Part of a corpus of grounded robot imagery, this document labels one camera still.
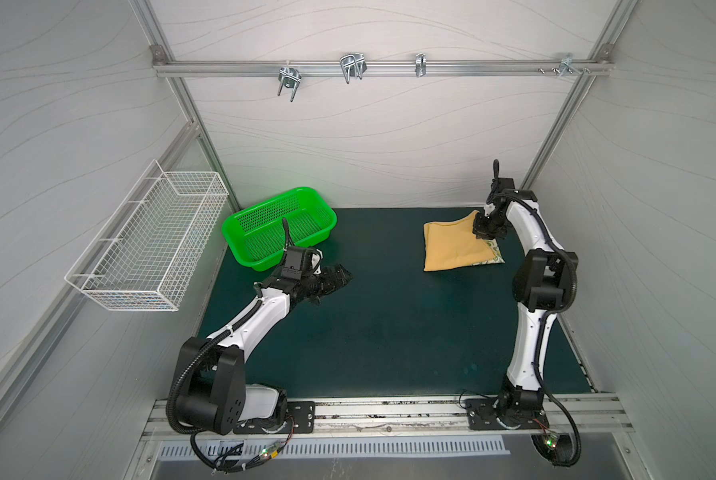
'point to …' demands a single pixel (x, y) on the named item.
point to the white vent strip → (201, 450)
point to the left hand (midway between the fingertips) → (346, 276)
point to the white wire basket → (143, 254)
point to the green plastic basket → (255, 235)
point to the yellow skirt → (454, 244)
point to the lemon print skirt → (498, 258)
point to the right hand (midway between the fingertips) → (484, 227)
